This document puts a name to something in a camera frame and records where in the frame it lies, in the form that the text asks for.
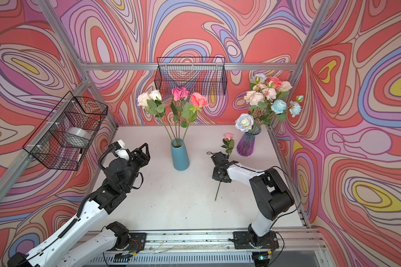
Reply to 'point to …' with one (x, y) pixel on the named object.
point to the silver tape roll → (79, 132)
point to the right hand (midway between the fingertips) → (220, 179)
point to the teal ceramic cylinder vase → (180, 159)
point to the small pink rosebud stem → (229, 144)
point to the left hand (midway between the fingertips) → (146, 145)
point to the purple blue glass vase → (246, 144)
